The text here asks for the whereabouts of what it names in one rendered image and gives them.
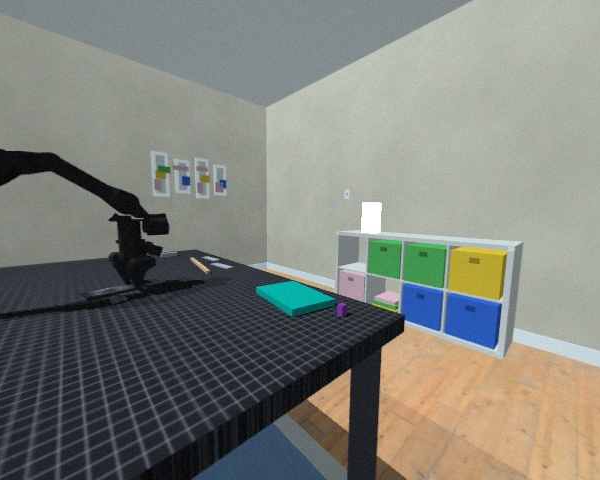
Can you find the black work mat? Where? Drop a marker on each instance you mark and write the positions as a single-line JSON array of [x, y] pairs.
[[105, 389]]

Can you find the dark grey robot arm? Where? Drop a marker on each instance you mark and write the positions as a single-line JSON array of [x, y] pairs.
[[16, 163]]

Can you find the tan flat bar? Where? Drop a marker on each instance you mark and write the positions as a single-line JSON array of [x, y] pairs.
[[202, 267]]

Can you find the teal flat slab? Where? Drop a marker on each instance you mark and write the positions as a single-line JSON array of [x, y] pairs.
[[294, 298]]

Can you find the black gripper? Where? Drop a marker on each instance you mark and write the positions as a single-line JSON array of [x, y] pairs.
[[130, 247]]

